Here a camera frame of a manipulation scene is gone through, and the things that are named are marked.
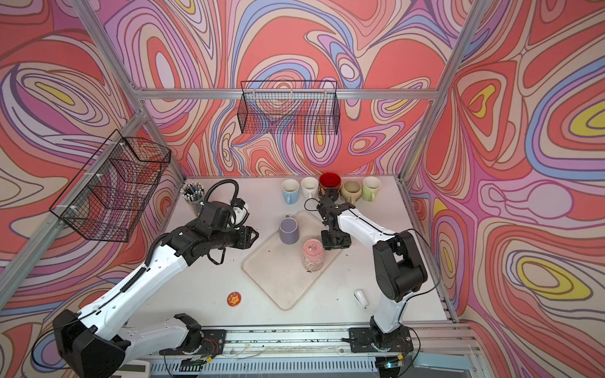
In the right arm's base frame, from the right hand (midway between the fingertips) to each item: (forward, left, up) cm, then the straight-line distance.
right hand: (336, 251), depth 89 cm
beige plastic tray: (-4, +23, -3) cm, 24 cm away
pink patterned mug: (-5, +9, +7) cm, 13 cm away
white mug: (+30, +9, +5) cm, 31 cm away
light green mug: (+29, -19, +4) cm, 34 cm away
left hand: (-1, +28, +16) cm, 32 cm away
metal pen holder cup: (+20, +55, +14) cm, 61 cm away
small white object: (-17, -7, -2) cm, 18 cm away
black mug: (+30, 0, +6) cm, 30 cm away
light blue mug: (+29, +18, +5) cm, 35 cm away
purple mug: (+8, +18, +4) cm, 20 cm away
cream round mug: (+28, -10, +3) cm, 30 cm away
